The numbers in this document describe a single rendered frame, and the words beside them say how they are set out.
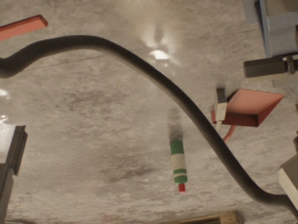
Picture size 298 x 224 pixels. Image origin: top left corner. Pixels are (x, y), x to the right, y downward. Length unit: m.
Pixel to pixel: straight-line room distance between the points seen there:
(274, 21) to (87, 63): 0.73
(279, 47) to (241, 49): 0.49
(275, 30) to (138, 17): 0.46
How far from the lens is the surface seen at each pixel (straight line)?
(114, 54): 1.00
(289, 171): 0.33
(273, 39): 1.06
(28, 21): 0.50
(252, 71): 0.46
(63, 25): 1.35
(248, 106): 2.01
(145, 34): 1.42
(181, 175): 2.21
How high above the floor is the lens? 0.77
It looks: 24 degrees down
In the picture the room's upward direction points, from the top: 174 degrees clockwise
